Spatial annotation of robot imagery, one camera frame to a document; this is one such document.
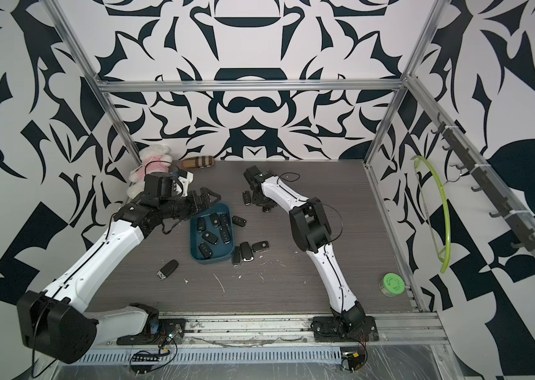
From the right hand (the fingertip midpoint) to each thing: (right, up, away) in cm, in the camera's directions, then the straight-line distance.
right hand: (264, 198), depth 104 cm
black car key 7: (-21, -15, -11) cm, 28 cm away
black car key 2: (-10, -9, -6) cm, 15 cm away
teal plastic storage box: (-16, -20, -14) cm, 29 cm away
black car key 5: (-25, -10, -8) cm, 28 cm away
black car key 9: (-1, -18, -13) cm, 22 cm away
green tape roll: (+43, -27, -25) cm, 56 cm away
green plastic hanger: (+49, -15, -39) cm, 65 cm away
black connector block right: (+28, -46, -33) cm, 63 cm away
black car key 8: (-6, -19, -15) cm, 25 cm away
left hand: (-17, +2, -26) cm, 31 cm away
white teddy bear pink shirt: (-50, +18, +3) cm, 53 cm away
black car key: (-8, 0, +1) cm, 8 cm away
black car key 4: (-20, -8, -6) cm, 23 cm away
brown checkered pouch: (-30, +17, +11) cm, 36 cm away
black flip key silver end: (-10, -21, -15) cm, 28 cm away
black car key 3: (-16, -8, -6) cm, 19 cm away
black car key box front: (-22, -18, -15) cm, 32 cm away
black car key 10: (-34, -25, -18) cm, 46 cm away
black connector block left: (-34, -47, -36) cm, 68 cm away
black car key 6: (-15, -14, -10) cm, 23 cm away
